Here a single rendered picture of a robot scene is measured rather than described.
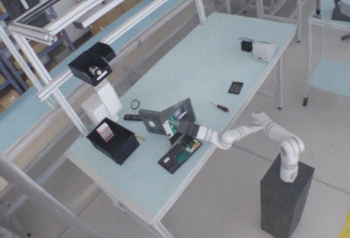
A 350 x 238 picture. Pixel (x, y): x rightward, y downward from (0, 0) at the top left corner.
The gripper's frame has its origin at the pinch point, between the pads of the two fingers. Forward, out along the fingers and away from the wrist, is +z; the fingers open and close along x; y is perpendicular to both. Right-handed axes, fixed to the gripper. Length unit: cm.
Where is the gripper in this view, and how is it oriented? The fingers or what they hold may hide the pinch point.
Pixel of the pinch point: (168, 120)
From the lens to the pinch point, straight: 160.5
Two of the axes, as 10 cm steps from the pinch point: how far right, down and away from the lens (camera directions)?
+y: -1.6, 1.4, -9.8
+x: -2.9, 9.4, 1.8
